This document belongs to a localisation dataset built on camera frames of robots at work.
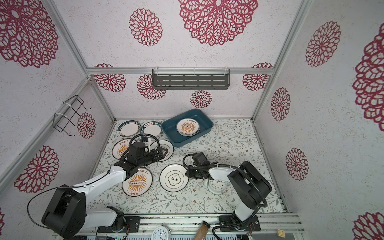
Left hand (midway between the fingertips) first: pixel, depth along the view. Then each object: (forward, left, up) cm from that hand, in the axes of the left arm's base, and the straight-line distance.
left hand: (163, 155), depth 86 cm
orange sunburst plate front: (-12, +15, -11) cm, 22 cm away
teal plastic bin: (+16, -6, -6) cm, 18 cm away
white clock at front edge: (-37, -2, -8) cm, 38 cm away
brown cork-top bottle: (-37, -21, -7) cm, 43 cm away
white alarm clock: (-17, -30, -8) cm, 35 cm away
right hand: (-6, -12, -10) cm, 17 cm away
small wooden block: (-38, -59, -11) cm, 71 cm away
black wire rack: (+14, +48, +20) cm, 54 cm away
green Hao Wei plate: (+32, +13, -12) cm, 37 cm away
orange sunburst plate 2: (+13, +33, -11) cm, 37 cm away
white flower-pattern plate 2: (-9, -5, -12) cm, 16 cm away
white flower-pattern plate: (+17, +3, -13) cm, 21 cm away
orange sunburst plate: (+30, -14, -10) cm, 35 cm away
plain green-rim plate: (+30, +31, -11) cm, 44 cm away
